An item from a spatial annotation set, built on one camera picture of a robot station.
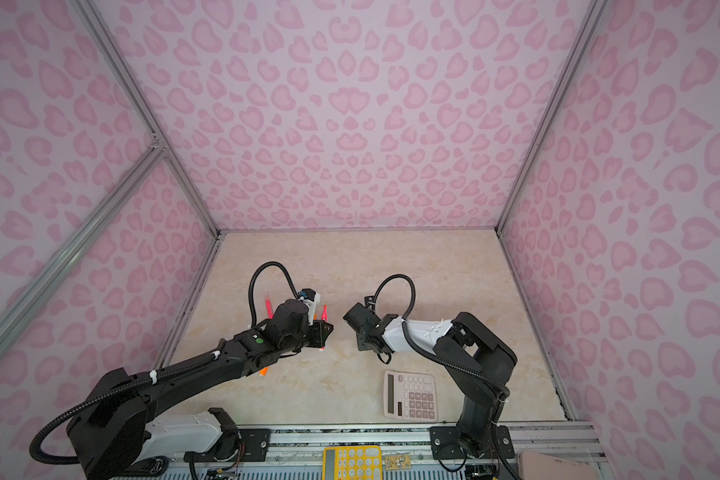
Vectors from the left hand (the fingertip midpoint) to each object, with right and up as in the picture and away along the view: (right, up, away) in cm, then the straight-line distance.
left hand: (335, 323), depth 82 cm
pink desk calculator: (+20, -18, -3) cm, 27 cm away
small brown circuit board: (+16, -30, -12) cm, 36 cm away
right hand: (+10, -6, +9) cm, 15 cm away
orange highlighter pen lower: (-12, -5, -21) cm, 25 cm away
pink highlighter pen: (-12, +7, -18) cm, 23 cm away
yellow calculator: (+6, -30, -12) cm, 33 cm away
